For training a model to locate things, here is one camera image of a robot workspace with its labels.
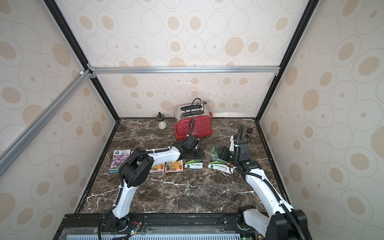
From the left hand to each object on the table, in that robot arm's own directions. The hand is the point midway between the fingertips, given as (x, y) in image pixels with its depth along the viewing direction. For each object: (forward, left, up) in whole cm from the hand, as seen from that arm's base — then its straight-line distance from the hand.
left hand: (206, 154), depth 95 cm
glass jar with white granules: (+27, +32, 0) cm, 42 cm away
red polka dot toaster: (+20, +9, +11) cm, 25 cm away
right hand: (-4, -11, +12) cm, 16 cm away
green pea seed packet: (-5, +7, -4) cm, 10 cm away
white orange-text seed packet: (-7, +20, -4) cm, 22 cm away
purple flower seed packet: (-1, +57, -3) cm, 57 cm away
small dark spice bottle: (+16, -30, +4) cm, 34 cm away
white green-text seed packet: (-5, -7, -3) cm, 10 cm away
